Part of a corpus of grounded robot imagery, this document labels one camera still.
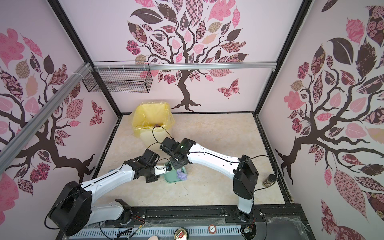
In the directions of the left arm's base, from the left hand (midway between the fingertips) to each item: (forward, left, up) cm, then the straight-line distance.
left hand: (156, 173), depth 86 cm
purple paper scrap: (-1, -15, 0) cm, 15 cm away
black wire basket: (+74, +39, +15) cm, 85 cm away
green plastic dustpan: (-2, -9, +1) cm, 10 cm away
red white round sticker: (-27, -31, -1) cm, 41 cm away
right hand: (+3, -14, +12) cm, 19 cm away
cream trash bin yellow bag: (+32, +6, +10) cm, 34 cm away
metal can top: (-29, -17, +10) cm, 36 cm away
